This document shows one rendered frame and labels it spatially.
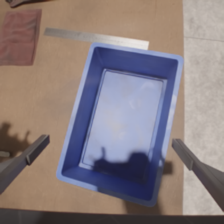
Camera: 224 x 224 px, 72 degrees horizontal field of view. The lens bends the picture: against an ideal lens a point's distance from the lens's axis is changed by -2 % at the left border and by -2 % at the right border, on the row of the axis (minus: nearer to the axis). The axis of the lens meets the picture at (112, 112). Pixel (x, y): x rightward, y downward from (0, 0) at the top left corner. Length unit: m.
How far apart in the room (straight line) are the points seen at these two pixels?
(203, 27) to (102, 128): 0.94
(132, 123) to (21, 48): 0.42
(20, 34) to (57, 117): 0.30
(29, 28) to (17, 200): 0.52
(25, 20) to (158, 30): 0.43
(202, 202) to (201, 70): 0.71
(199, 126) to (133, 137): 0.60
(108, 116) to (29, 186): 0.30
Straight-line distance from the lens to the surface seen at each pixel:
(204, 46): 1.13
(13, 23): 0.67
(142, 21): 0.55
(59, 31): 0.59
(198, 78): 1.03
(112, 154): 0.43
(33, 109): 0.53
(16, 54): 0.61
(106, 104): 0.44
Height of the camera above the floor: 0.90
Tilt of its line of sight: 79 degrees down
